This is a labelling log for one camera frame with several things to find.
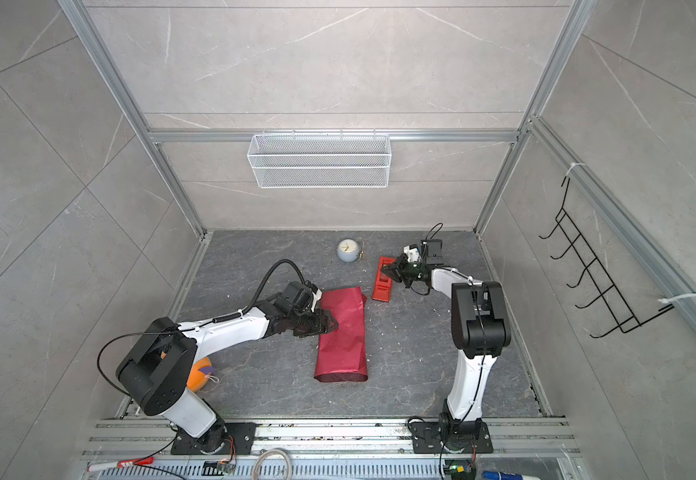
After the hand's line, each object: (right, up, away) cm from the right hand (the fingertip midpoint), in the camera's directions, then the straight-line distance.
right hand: (381, 265), depth 97 cm
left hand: (-16, -16, -9) cm, 24 cm away
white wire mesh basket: (-21, +36, +3) cm, 42 cm away
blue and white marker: (+25, -48, -29) cm, 61 cm away
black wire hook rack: (+47, +4, -26) cm, 54 cm away
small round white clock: (-11, +5, +13) cm, 18 cm away
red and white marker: (-62, -47, -25) cm, 82 cm away
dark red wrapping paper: (-12, -24, -17) cm, 31 cm away
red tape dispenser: (+1, -6, +1) cm, 6 cm away
